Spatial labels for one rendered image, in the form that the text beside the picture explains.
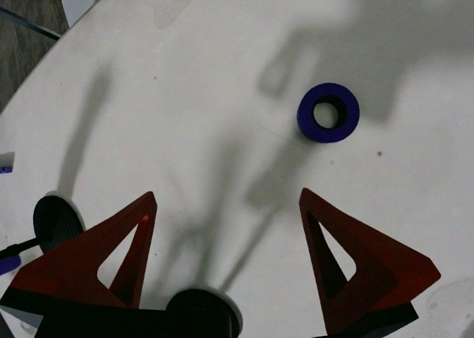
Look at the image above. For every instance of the purple microphone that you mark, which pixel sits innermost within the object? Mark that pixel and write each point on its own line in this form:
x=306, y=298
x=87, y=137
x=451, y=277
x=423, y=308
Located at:
x=9, y=264

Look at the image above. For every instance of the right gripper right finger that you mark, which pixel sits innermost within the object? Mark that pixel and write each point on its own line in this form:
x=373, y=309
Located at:
x=388, y=272

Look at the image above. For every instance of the dark blue ring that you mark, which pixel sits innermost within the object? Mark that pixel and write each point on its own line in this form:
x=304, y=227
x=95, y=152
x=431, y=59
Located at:
x=345, y=103

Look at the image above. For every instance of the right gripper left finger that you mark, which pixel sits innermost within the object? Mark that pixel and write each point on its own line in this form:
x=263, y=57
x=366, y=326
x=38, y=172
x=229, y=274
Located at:
x=69, y=271

